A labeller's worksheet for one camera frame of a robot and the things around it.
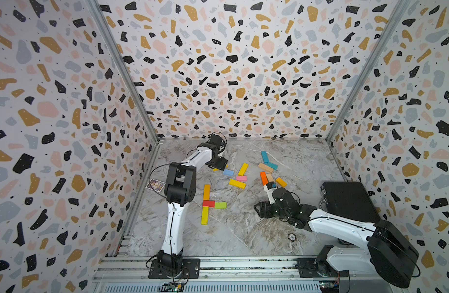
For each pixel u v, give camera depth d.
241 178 1.01
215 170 1.01
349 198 0.91
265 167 1.09
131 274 0.73
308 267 0.73
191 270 0.73
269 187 0.77
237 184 1.00
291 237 0.83
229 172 1.05
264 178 1.02
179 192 0.61
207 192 0.97
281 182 1.02
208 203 0.94
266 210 0.74
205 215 0.88
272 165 1.09
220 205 0.92
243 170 1.06
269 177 1.03
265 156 1.13
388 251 0.42
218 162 0.95
